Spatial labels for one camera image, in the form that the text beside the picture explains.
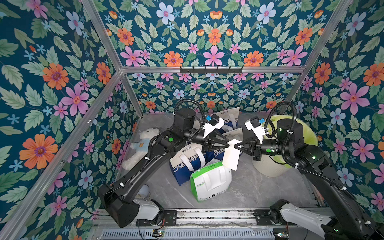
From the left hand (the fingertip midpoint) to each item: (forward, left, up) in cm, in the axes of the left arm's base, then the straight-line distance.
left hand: (227, 144), depth 56 cm
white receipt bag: (-2, -2, -6) cm, 7 cm away
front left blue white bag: (+6, +17, -21) cm, 27 cm away
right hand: (+1, -5, -1) cm, 5 cm away
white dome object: (-6, +41, -33) cm, 53 cm away
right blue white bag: (+8, +1, -23) cm, 24 cm away
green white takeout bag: (-6, +7, -21) cm, 23 cm away
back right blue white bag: (+31, -10, -20) cm, 39 cm away
